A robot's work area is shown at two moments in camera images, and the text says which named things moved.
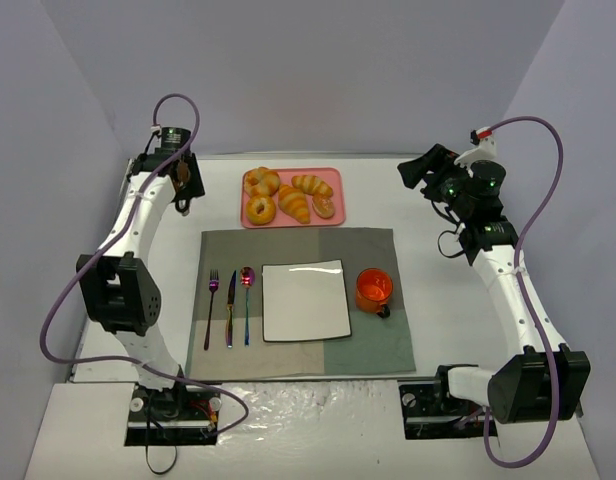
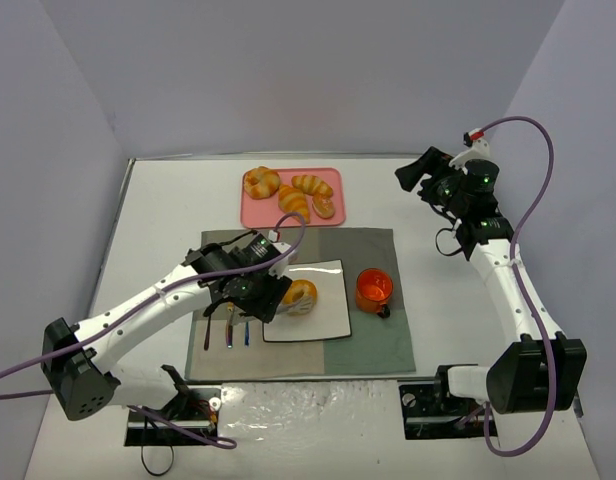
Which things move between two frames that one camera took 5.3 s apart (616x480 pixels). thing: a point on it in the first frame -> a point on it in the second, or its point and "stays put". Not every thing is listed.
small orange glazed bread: x=323 y=206 stays put
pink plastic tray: x=333 y=177 stays put
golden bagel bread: x=260 y=210 -> x=299 y=289
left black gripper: x=191 y=179 -> x=276 y=301
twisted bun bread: x=261 y=181 stays put
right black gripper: x=433 y=170 stays put
